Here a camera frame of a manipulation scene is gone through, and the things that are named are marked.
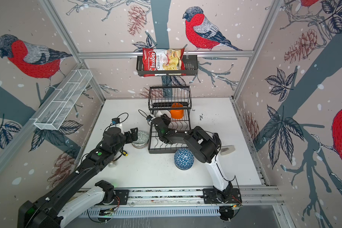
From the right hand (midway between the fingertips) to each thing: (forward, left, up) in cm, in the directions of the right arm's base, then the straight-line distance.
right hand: (163, 118), depth 98 cm
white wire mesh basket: (-13, +53, +25) cm, 60 cm away
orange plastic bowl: (+6, -9, -2) cm, 11 cm away
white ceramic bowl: (+2, +3, +3) cm, 5 cm away
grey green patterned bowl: (-16, +12, -3) cm, 21 cm away
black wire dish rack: (+28, +5, -7) cm, 29 cm away
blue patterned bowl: (-26, -15, -5) cm, 31 cm away
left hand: (-17, +15, +12) cm, 26 cm away
